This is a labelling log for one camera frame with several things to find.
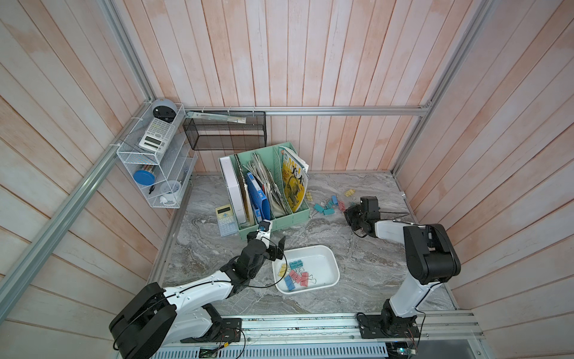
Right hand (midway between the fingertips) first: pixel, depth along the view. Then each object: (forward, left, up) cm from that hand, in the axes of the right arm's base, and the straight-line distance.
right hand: (342, 208), depth 101 cm
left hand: (-19, +30, +7) cm, 36 cm away
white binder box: (-7, +46, +21) cm, 51 cm away
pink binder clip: (-31, +18, -3) cm, 36 cm away
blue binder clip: (-33, +24, -3) cm, 41 cm away
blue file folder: (-10, +35, +15) cm, 40 cm away
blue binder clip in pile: (+7, +2, -3) cm, 8 cm away
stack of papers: (-5, +29, +11) cm, 31 cm away
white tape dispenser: (-8, +69, +22) cm, 73 cm away
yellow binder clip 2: (+10, -5, -1) cm, 11 cm away
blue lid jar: (-8, +75, +28) cm, 81 cm away
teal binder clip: (-26, +22, -2) cm, 34 cm away
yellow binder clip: (-28, +27, -2) cm, 39 cm away
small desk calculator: (-6, +54, -2) cm, 54 cm away
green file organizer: (+15, +32, +18) cm, 40 cm away
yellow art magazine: (+6, +22, +13) cm, 26 cm away
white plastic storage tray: (-27, +18, -3) cm, 33 cm away
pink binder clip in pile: (+5, -1, -4) cm, 6 cm away
